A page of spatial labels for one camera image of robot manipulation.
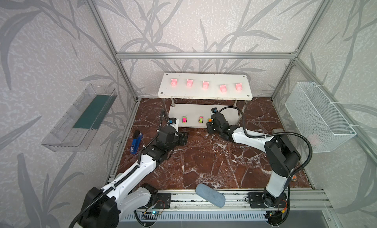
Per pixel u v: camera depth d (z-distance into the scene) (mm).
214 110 824
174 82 786
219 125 711
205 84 781
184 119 964
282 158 474
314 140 736
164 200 734
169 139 596
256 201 731
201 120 961
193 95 754
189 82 788
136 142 927
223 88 754
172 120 707
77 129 643
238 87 765
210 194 726
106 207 381
